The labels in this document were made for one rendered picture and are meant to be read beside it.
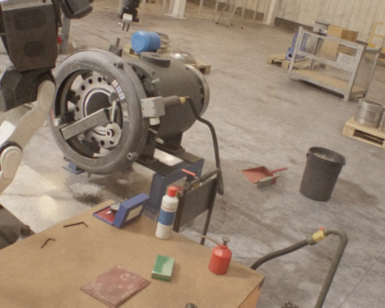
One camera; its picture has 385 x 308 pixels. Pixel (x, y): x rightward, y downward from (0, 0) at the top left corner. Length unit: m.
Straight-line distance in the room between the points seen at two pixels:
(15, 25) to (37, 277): 0.98
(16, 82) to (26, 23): 0.30
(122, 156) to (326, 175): 1.79
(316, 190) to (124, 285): 2.54
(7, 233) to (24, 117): 0.58
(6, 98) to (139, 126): 0.83
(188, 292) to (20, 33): 1.20
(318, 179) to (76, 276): 2.60
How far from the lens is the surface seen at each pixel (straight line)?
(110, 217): 2.14
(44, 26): 2.09
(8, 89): 2.28
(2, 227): 2.55
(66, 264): 1.84
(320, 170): 3.96
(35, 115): 2.34
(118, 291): 1.72
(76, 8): 2.22
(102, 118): 2.86
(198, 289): 1.83
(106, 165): 2.94
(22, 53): 2.15
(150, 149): 3.27
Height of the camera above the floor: 1.54
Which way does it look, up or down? 21 degrees down
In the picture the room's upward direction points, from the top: 13 degrees clockwise
